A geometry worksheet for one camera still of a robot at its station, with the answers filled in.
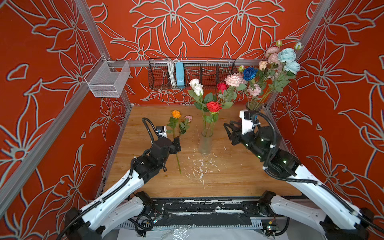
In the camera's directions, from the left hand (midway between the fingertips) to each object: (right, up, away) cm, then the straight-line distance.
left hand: (172, 138), depth 75 cm
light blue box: (+3, +37, +15) cm, 40 cm away
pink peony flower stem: (+45, +26, +6) cm, 52 cm away
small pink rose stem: (+4, +4, +29) cm, 29 cm away
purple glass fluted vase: (+49, +18, +17) cm, 55 cm away
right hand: (+24, +8, -12) cm, 28 cm away
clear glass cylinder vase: (+18, -7, +16) cm, 25 cm away
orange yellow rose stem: (-2, +13, +35) cm, 38 cm away
